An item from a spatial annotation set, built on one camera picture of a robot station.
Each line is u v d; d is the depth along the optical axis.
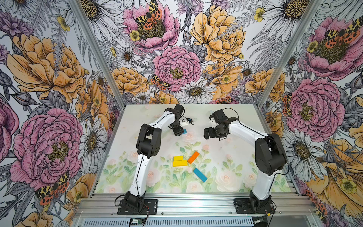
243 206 0.73
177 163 0.89
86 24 0.77
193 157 0.92
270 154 0.50
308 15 0.75
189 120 0.97
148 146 0.63
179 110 0.91
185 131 1.04
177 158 0.92
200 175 0.85
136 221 0.70
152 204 0.75
